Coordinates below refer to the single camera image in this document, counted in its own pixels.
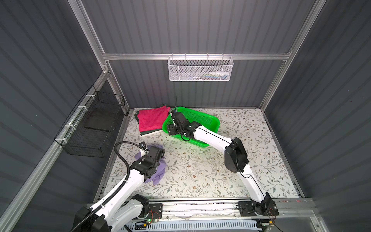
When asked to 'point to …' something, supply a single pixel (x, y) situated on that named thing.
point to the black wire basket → (88, 131)
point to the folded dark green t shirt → (136, 115)
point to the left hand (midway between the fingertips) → (149, 159)
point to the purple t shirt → (158, 177)
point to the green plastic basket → (209, 123)
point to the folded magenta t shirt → (152, 119)
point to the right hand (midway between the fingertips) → (172, 128)
